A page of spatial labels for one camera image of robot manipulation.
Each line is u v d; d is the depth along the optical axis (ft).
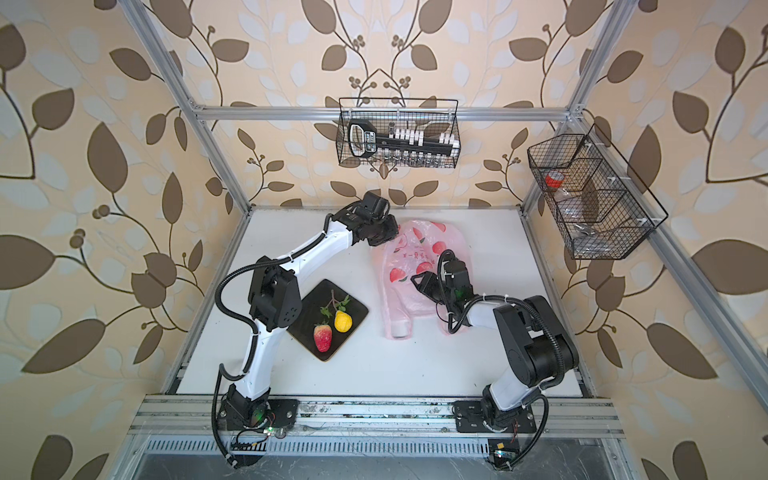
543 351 1.50
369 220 2.52
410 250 3.07
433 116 2.99
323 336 2.72
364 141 2.77
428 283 2.71
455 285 2.42
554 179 2.87
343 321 2.80
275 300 1.86
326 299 3.00
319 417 2.48
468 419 2.40
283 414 2.44
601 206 2.41
